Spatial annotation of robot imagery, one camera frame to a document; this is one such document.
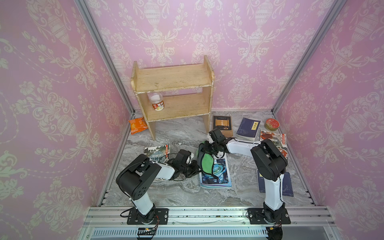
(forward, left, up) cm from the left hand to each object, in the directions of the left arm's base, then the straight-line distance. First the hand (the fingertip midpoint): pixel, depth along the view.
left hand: (204, 171), depth 88 cm
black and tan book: (+36, -16, +1) cm, 40 cm away
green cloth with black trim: (+5, -1, +2) cm, 6 cm away
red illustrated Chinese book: (+23, -52, +1) cm, 57 cm away
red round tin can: (+35, -50, +2) cm, 61 cm away
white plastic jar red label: (+32, +29, +26) cm, 50 cm away
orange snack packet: (+33, +48, +2) cm, 58 cm away
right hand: (+14, +1, 0) cm, 14 cm away
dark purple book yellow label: (+32, -33, +1) cm, 46 cm away
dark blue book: (-8, -46, 0) cm, 47 cm away
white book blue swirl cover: (+2, -10, -1) cm, 10 cm away
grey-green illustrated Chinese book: (+11, +28, 0) cm, 30 cm away
